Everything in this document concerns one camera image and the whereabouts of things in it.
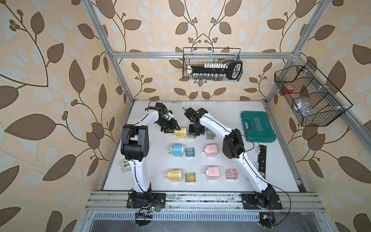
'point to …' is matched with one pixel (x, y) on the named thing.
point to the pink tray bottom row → (231, 174)
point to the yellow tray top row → (191, 136)
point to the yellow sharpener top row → (181, 134)
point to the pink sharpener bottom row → (212, 172)
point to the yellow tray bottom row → (190, 178)
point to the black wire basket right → (314, 99)
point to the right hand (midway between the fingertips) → (194, 135)
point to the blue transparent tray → (190, 152)
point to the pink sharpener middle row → (211, 150)
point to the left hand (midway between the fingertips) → (175, 128)
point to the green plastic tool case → (258, 127)
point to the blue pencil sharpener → (177, 150)
